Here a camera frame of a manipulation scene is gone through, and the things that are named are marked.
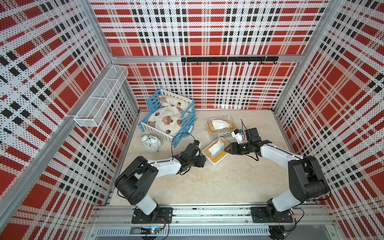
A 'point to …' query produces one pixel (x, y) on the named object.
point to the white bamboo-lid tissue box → (213, 142)
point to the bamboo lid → (212, 131)
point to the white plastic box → (215, 155)
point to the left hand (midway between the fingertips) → (203, 158)
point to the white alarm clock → (151, 143)
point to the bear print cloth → (167, 117)
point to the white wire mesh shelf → (91, 113)
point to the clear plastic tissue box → (226, 118)
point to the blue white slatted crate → (189, 118)
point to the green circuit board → (148, 230)
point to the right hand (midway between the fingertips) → (229, 149)
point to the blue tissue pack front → (219, 124)
